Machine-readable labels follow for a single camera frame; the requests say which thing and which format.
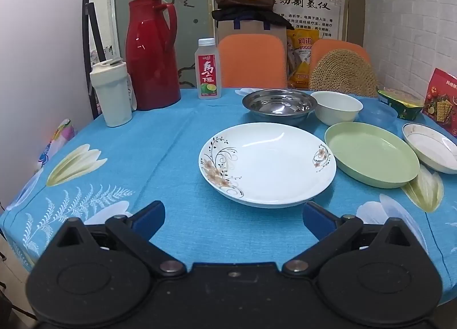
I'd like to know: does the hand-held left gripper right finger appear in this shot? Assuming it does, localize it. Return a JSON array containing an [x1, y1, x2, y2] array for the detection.
[[282, 201, 411, 278]]

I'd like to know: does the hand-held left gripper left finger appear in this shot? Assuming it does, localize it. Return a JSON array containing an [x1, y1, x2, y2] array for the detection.
[[53, 200, 188, 278]]

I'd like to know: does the white ceramic bowl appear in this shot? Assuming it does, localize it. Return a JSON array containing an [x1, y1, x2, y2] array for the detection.
[[310, 91, 364, 126]]

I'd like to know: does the blue translucent plastic bowl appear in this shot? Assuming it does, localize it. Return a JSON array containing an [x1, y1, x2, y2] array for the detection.
[[358, 97, 398, 124]]

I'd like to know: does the blue floral tablecloth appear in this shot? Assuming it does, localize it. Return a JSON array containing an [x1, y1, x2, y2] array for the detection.
[[0, 88, 457, 310]]

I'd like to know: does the white floral plate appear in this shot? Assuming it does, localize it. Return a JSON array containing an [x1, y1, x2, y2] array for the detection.
[[199, 123, 337, 208]]

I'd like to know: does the green plate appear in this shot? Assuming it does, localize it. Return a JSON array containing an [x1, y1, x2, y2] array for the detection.
[[324, 122, 420, 189]]

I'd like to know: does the colourful printed cloth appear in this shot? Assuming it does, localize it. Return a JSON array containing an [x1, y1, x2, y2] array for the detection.
[[34, 118, 77, 172]]

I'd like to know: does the white tumbler cup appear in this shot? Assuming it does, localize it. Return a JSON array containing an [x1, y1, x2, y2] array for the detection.
[[89, 58, 133, 127]]

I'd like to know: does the stainless steel bowl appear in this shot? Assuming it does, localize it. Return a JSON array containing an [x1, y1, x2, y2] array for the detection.
[[242, 88, 318, 127]]

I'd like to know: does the small white brown-rimmed plate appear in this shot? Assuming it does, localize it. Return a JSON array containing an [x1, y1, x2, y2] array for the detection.
[[402, 122, 457, 175]]

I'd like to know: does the green instant noodle bowl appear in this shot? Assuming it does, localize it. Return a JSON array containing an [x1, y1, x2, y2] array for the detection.
[[376, 88, 425, 121]]

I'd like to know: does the round woven straw cushion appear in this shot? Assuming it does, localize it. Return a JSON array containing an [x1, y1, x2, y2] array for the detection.
[[309, 48, 380, 97]]

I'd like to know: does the red thermos jug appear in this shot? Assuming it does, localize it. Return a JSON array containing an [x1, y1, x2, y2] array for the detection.
[[125, 0, 182, 111]]

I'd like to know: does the yellow snack bag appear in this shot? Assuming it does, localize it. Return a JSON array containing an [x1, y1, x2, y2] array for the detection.
[[286, 28, 320, 89]]

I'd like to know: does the juice bottle with red label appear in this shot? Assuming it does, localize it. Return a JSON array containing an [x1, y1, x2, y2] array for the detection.
[[195, 38, 223, 99]]

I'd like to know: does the orange chair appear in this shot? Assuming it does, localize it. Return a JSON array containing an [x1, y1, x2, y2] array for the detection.
[[310, 39, 372, 77], [218, 33, 288, 89]]

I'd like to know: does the red cracker box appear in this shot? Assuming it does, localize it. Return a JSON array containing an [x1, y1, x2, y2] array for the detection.
[[422, 67, 457, 137]]

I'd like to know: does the black metal pole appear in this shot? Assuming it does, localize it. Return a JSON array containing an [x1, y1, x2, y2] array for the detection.
[[81, 0, 100, 119]]

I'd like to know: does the black cloth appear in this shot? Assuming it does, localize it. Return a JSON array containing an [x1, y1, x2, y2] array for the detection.
[[211, 7, 295, 31]]

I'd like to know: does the cardboard box with blue handles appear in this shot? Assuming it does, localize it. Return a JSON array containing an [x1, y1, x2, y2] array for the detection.
[[216, 19, 287, 51]]

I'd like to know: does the calligraphy wall poster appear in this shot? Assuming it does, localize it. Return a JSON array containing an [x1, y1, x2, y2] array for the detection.
[[273, 0, 348, 44]]

